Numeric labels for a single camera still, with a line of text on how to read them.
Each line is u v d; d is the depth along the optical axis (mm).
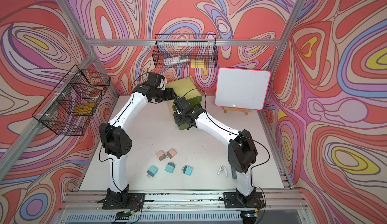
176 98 759
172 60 890
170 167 837
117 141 524
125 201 656
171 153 878
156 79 711
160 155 871
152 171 817
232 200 731
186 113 647
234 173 799
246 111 1046
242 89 1011
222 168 822
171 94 810
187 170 820
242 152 473
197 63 909
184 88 974
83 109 717
